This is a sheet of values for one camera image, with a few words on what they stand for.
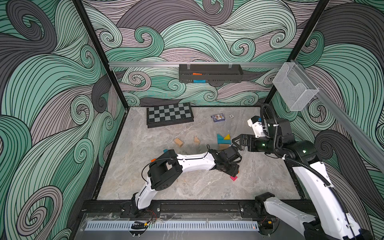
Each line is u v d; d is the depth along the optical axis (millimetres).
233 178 832
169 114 1104
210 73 908
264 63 951
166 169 524
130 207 714
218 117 1111
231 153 647
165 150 939
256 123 578
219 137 1008
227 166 698
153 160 533
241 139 569
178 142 978
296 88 797
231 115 1141
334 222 353
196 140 983
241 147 564
